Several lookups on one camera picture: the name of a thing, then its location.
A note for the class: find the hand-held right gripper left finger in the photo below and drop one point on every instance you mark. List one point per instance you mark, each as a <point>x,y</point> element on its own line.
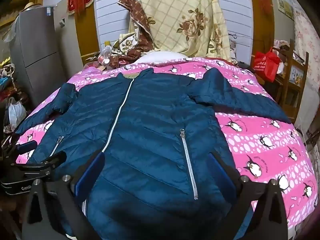
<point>91,170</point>

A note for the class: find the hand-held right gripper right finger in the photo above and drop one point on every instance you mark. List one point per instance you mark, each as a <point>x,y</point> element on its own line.
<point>217,162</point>

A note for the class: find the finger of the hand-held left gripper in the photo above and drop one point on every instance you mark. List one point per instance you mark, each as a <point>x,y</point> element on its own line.
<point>27,146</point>
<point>55,158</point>

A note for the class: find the dark blue puffer jacket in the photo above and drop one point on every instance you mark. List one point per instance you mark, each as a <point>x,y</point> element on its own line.
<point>150,130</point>

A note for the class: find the white plastic bag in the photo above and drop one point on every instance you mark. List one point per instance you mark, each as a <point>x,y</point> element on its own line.
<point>16,112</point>

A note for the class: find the pink penguin print blanket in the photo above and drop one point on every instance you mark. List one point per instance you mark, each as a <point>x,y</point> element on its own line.
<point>262,150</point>

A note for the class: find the colourful clutter pile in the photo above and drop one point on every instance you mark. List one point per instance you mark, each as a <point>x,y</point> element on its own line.
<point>6,80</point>

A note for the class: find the grey refrigerator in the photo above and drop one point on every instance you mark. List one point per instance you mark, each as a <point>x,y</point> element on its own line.
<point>37,50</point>

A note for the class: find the red shopping bag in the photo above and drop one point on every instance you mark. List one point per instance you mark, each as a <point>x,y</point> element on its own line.
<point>265,65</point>

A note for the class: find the clear plastic bottle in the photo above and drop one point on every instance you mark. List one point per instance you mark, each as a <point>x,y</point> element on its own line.
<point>106,52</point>

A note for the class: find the white pillow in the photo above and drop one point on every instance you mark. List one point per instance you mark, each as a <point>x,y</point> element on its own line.
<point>160,56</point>

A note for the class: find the wooden shelf rack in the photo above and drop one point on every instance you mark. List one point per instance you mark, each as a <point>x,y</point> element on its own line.
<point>290,62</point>

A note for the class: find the straw hat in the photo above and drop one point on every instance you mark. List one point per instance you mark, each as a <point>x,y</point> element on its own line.
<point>31,5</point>

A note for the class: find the cream floral pillow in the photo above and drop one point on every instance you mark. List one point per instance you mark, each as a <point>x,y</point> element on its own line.
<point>180,17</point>

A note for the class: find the pink floral curtain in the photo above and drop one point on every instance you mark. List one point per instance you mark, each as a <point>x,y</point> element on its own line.
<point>305,35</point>

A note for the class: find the wall calendar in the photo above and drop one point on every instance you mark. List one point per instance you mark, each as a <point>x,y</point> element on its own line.
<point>285,7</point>

